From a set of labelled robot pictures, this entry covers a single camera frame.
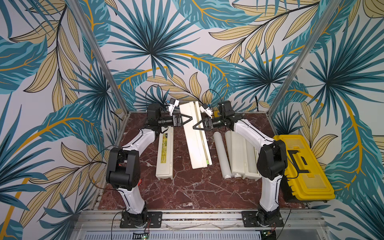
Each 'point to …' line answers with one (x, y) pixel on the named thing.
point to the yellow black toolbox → (304, 179)
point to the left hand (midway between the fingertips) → (190, 120)
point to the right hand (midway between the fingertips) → (194, 128)
